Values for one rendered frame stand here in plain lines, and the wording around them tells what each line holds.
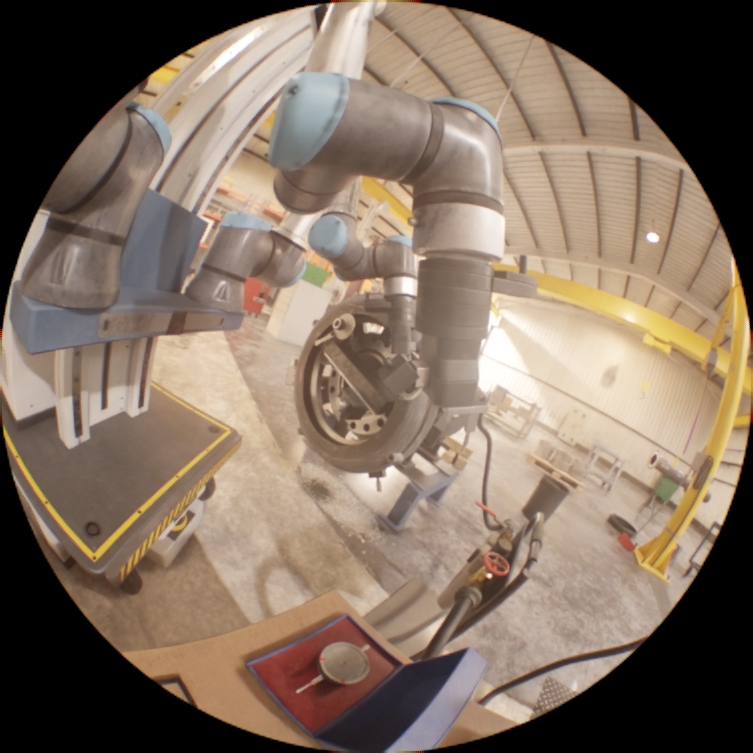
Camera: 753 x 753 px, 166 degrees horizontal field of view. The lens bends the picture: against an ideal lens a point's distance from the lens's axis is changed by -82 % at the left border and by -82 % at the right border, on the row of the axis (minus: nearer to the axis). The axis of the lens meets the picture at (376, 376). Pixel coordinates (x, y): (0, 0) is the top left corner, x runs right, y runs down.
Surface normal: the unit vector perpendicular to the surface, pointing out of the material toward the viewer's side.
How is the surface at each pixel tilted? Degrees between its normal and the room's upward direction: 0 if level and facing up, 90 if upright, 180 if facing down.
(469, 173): 101
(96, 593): 0
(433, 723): 12
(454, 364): 78
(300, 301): 90
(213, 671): 0
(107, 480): 0
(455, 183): 107
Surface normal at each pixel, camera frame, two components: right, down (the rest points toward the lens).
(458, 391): 0.15, 0.35
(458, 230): -0.29, 0.33
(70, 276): 0.92, 0.11
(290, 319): 0.61, 0.39
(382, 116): 0.37, 0.64
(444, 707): 0.55, -0.79
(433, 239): -0.74, 0.22
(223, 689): 0.41, -0.90
